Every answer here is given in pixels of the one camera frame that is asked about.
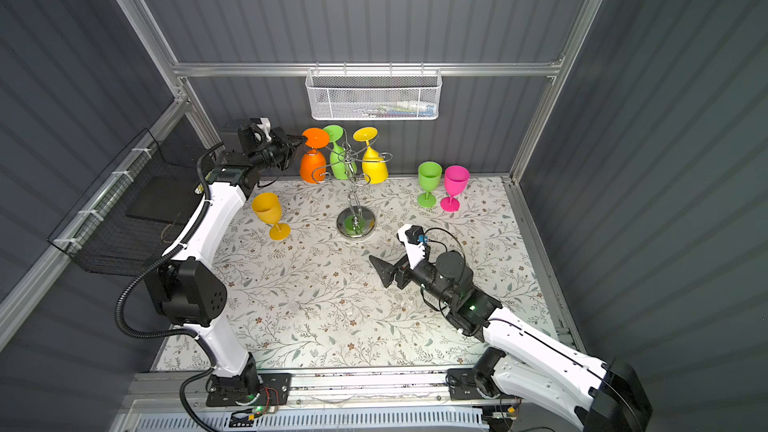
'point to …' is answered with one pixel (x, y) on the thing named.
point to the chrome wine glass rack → (355, 221)
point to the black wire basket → (129, 218)
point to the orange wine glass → (312, 162)
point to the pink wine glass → (456, 182)
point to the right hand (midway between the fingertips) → (388, 249)
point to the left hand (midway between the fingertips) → (307, 134)
